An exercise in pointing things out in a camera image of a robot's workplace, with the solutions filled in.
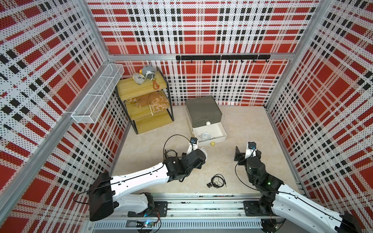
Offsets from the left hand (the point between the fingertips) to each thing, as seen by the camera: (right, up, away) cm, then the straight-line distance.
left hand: (199, 154), depth 78 cm
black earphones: (-21, -5, +16) cm, 27 cm away
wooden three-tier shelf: (-34, +27, +16) cm, 46 cm away
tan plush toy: (-26, +30, +11) cm, 41 cm away
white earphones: (+10, +7, +14) cm, 19 cm away
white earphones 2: (+5, +8, +15) cm, 18 cm away
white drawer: (+12, +12, +18) cm, 24 cm away
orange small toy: (-26, +39, +8) cm, 47 cm away
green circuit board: (-25, -32, -9) cm, 42 cm away
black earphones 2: (+11, -17, +5) cm, 21 cm away
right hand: (+26, +3, +2) cm, 27 cm away
